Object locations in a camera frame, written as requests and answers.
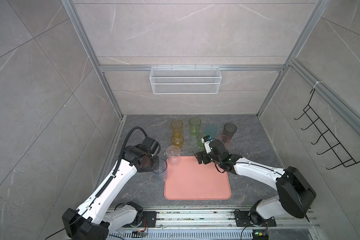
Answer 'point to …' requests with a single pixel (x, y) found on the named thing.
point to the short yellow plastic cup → (178, 140)
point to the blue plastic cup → (161, 174)
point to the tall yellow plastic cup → (176, 126)
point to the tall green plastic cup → (195, 123)
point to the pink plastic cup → (225, 140)
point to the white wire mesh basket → (185, 80)
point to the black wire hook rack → (346, 159)
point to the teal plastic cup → (212, 130)
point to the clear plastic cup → (173, 153)
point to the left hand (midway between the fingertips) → (153, 162)
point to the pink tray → (190, 180)
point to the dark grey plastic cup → (229, 130)
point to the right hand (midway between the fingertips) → (201, 151)
